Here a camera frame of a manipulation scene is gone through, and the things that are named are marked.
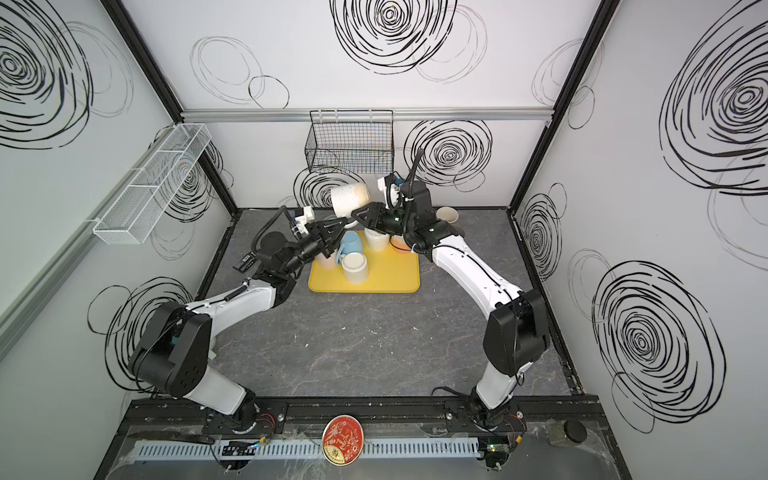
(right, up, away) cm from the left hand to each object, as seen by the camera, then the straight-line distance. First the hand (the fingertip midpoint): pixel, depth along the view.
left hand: (350, 223), depth 74 cm
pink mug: (-11, -13, +27) cm, 32 cm away
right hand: (0, +2, +1) cm, 2 cm away
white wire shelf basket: (-53, +5, +2) cm, 53 cm away
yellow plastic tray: (+10, -16, +28) cm, 34 cm away
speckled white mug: (-1, +6, +2) cm, 7 cm away
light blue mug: (-3, -6, +22) cm, 23 cm away
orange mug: (+13, -6, +29) cm, 32 cm away
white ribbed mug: (+5, -5, +29) cm, 30 cm away
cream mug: (-1, -13, +20) cm, 24 cm away
